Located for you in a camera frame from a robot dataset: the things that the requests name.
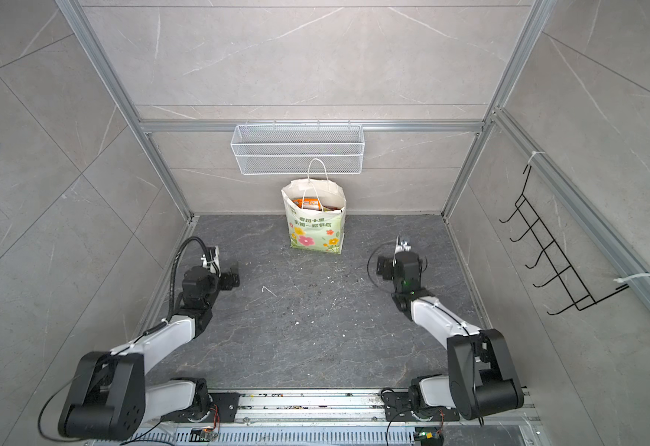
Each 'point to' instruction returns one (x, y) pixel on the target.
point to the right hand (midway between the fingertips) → (399, 259)
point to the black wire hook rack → (581, 296)
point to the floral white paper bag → (318, 230)
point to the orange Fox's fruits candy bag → (308, 203)
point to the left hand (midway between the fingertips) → (223, 261)
